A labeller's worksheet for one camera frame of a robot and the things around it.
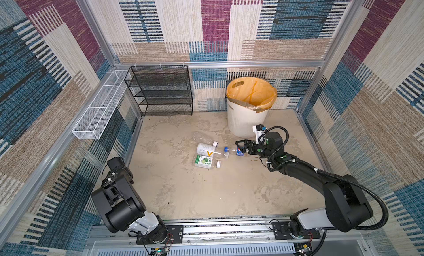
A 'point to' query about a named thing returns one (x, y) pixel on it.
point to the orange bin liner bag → (253, 91)
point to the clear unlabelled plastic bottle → (197, 136)
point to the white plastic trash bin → (241, 119)
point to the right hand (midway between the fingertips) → (243, 145)
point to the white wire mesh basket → (89, 127)
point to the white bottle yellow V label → (205, 149)
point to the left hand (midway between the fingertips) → (107, 193)
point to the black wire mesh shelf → (161, 90)
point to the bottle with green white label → (206, 162)
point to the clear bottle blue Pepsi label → (237, 152)
